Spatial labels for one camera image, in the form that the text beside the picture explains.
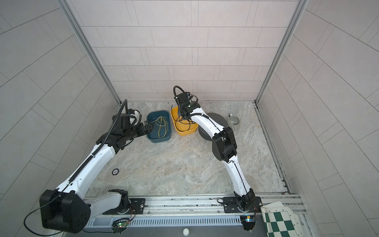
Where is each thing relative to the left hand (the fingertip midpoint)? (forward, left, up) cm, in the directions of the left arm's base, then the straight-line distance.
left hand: (152, 124), depth 80 cm
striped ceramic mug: (+14, -50, -17) cm, 55 cm away
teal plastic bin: (+17, +6, -15) cm, 23 cm away
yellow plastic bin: (+9, -16, -18) cm, 26 cm away
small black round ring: (-20, +21, -18) cm, 34 cm away
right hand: (+17, -16, -7) cm, 24 cm away
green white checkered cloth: (-42, -63, -17) cm, 78 cm away
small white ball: (-46, -21, -9) cm, 51 cm away
